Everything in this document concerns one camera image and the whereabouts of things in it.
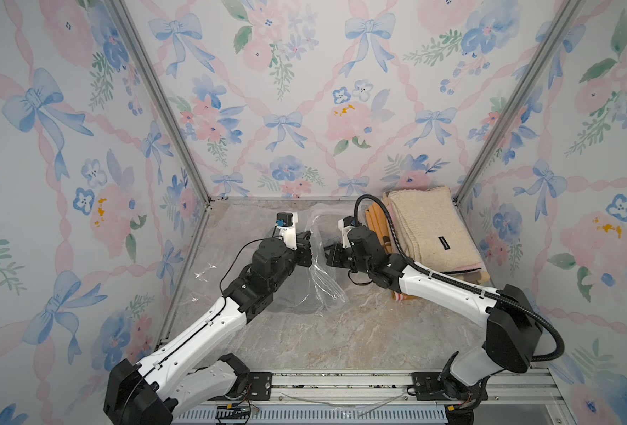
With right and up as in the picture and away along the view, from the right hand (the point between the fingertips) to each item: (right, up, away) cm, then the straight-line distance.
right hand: (322, 249), depth 80 cm
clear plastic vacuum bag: (-36, +4, +29) cm, 47 cm away
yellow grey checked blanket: (+51, -10, +6) cm, 52 cm away
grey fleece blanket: (-3, -11, -3) cm, 12 cm away
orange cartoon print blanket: (+23, +10, +29) cm, 39 cm away
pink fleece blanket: (+44, -6, +2) cm, 44 cm away
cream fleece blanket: (+36, +4, +5) cm, 37 cm away
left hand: (-3, +5, -8) cm, 10 cm away
